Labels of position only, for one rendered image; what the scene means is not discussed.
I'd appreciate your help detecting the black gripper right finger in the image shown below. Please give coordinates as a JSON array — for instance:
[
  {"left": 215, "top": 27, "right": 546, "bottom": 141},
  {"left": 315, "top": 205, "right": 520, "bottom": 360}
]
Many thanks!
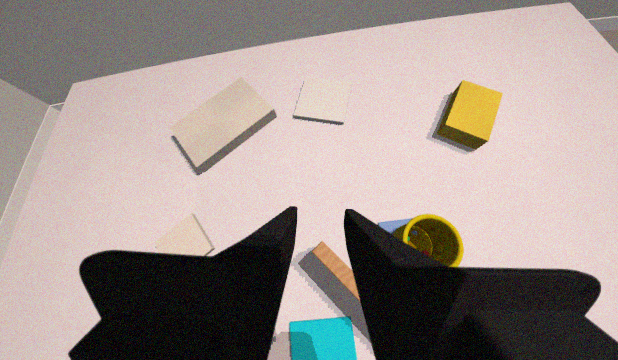
[{"left": 344, "top": 209, "right": 601, "bottom": 360}]

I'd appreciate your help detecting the yellow block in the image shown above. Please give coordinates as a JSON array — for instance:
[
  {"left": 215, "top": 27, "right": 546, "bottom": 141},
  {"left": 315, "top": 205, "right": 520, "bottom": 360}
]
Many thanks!
[{"left": 437, "top": 80, "right": 503, "bottom": 150}]

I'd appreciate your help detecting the cream flat square tile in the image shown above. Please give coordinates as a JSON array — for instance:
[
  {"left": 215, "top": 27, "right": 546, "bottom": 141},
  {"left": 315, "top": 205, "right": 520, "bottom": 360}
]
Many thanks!
[{"left": 294, "top": 77, "right": 352, "bottom": 124}]

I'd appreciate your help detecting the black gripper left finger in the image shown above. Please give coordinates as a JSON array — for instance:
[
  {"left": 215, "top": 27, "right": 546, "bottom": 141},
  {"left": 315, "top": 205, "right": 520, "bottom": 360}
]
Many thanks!
[{"left": 79, "top": 206, "right": 297, "bottom": 360}]

